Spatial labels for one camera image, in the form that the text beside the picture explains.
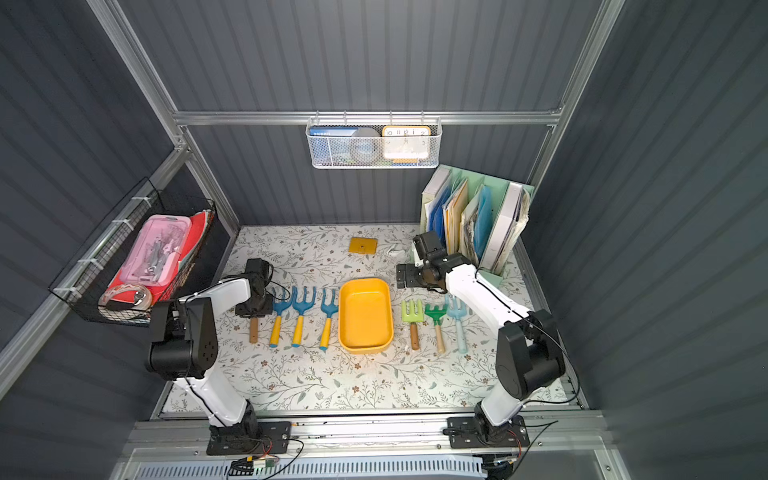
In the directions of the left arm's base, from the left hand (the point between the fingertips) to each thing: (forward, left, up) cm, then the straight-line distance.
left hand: (250, 311), depth 95 cm
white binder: (+16, -81, +25) cm, 86 cm away
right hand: (+5, -54, +13) cm, 55 cm away
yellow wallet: (+29, -36, -1) cm, 46 cm away
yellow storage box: (-2, -37, 0) cm, 37 cm away
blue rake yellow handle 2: (+4, -8, -1) cm, 9 cm away
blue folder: (+20, -74, +21) cm, 80 cm away
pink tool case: (-1, +12, +29) cm, 32 cm away
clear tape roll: (-11, +17, +28) cm, 35 cm away
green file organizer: (+24, -64, +23) cm, 72 cm away
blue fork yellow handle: (+1, -25, -1) cm, 25 cm away
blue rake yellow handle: (-6, -16, -1) cm, 18 cm away
